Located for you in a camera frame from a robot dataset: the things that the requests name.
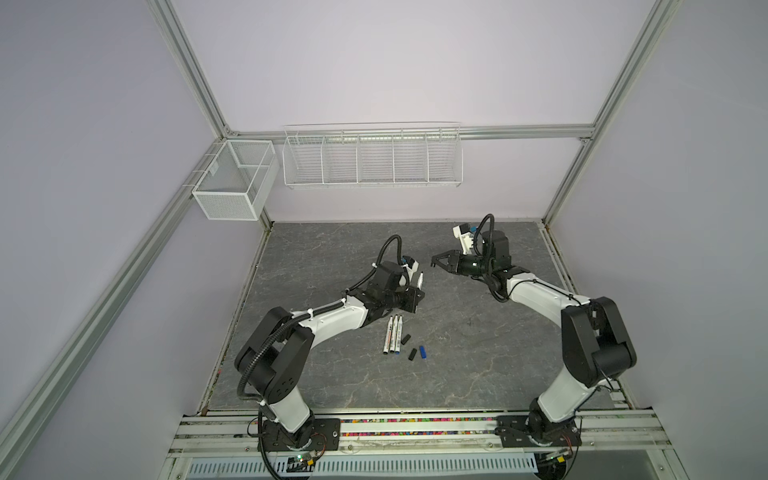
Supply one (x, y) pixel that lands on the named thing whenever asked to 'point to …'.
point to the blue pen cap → (423, 352)
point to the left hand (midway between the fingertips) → (423, 297)
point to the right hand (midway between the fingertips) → (433, 261)
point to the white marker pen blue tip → (399, 335)
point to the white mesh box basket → (236, 185)
